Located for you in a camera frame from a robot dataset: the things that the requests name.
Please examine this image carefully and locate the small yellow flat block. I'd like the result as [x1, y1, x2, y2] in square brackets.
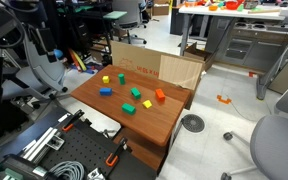
[142, 99, 153, 110]

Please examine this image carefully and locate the grey fabric office chair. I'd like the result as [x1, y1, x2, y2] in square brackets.
[220, 114, 288, 180]

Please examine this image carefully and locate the aluminium extrusion rail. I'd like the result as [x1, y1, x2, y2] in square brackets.
[19, 126, 65, 163]

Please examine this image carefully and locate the blue rectangular block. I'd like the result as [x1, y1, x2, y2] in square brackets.
[99, 87, 113, 97]

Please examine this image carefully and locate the grey office chair black base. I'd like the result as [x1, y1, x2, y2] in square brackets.
[0, 28, 70, 111]

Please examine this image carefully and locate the black perforated mounting board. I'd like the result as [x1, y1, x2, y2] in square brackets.
[0, 106, 158, 180]

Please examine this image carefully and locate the closed brown cardboard box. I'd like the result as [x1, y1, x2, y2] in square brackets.
[151, 2, 171, 17]

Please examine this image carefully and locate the white desk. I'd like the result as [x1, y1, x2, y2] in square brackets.
[178, 3, 288, 57]

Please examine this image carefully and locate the orange plastic bracket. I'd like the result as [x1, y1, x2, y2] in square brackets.
[216, 94, 232, 105]

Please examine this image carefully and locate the round grey floor grate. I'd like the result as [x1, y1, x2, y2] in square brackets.
[181, 113, 206, 134]

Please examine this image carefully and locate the orange foam stick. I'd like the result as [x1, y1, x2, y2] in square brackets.
[67, 48, 83, 73]

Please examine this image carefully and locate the large flattened cardboard box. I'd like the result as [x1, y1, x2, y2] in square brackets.
[110, 39, 208, 111]

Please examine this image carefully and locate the beige wooden stick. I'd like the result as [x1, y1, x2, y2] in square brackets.
[247, 8, 282, 15]

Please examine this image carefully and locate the brown wooden side table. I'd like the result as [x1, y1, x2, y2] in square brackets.
[70, 64, 192, 173]

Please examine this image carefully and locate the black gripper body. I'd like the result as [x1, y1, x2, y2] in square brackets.
[33, 26, 58, 64]

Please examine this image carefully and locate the green topped small table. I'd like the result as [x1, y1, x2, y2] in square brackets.
[102, 10, 128, 43]

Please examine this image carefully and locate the red bowl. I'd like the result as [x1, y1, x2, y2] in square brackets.
[225, 0, 243, 11]

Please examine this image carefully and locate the black clamp orange handle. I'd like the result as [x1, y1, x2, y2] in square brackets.
[61, 109, 85, 133]
[104, 137, 129, 168]

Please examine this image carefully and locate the coiled grey cable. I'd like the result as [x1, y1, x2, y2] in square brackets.
[47, 160, 86, 180]

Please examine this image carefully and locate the small open cardboard box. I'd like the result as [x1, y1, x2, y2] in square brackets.
[183, 41, 217, 73]

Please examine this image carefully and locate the grey toy kitchen cabinet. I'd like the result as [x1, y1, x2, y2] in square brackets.
[205, 16, 288, 73]

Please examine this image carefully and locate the orange rectangular block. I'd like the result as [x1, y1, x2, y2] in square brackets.
[154, 88, 166, 103]

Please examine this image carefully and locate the green rectangular block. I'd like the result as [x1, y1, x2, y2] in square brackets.
[121, 102, 137, 116]
[130, 87, 142, 100]

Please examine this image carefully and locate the green cylindrical block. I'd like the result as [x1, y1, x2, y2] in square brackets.
[118, 73, 126, 86]

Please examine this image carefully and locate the yellow foam stick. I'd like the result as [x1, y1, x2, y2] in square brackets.
[71, 49, 88, 72]

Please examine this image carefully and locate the grey swivel office chair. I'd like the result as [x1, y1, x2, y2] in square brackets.
[112, 0, 149, 45]

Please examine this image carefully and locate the grey slanted desk leg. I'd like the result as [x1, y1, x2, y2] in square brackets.
[255, 21, 288, 101]

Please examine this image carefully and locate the blue ball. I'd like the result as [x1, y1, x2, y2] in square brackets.
[53, 48, 64, 60]

